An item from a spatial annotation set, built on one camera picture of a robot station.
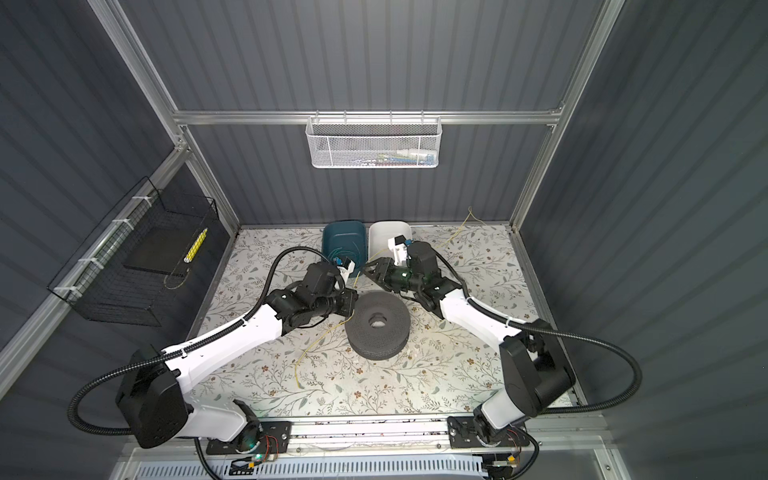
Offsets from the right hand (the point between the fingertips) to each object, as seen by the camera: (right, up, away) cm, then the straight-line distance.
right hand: (364, 274), depth 78 cm
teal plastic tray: (-10, +11, +37) cm, 40 cm away
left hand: (-2, -6, +3) cm, 7 cm away
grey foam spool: (+3, -21, +8) cm, 23 cm away
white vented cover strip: (+15, -46, -8) cm, 49 cm away
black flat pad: (-51, +7, -2) cm, 52 cm away
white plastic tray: (+3, +13, +37) cm, 39 cm away
